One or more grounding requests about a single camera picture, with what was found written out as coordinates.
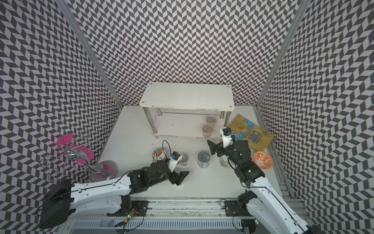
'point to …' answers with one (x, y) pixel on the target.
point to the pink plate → (64, 139)
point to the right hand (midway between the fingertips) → (215, 140)
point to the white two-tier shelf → (181, 109)
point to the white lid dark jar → (224, 162)
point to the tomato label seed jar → (159, 154)
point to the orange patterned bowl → (263, 160)
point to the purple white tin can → (203, 159)
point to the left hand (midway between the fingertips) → (182, 168)
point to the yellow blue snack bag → (242, 128)
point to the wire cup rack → (78, 152)
